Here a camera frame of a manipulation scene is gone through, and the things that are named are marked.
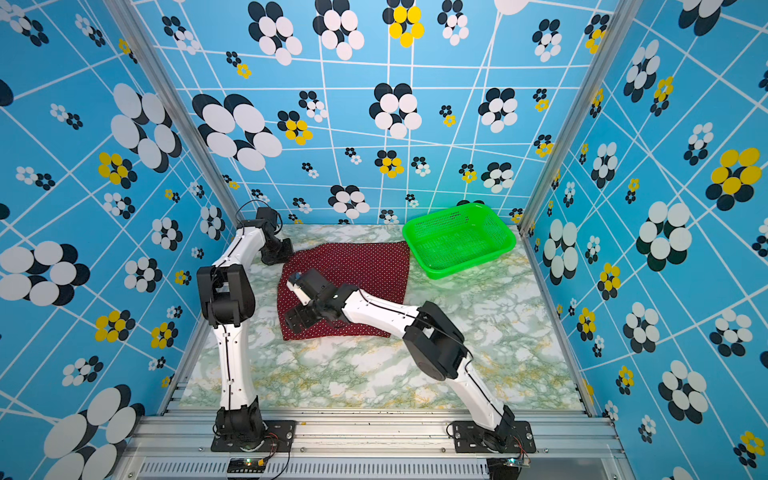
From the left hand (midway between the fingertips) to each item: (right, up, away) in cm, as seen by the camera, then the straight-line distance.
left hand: (291, 255), depth 106 cm
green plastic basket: (+62, +7, +9) cm, 63 cm away
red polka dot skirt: (+32, -5, +2) cm, 32 cm away
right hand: (+10, -17, -20) cm, 28 cm away
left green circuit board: (+1, -51, -34) cm, 61 cm away
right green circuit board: (+63, -49, -38) cm, 88 cm away
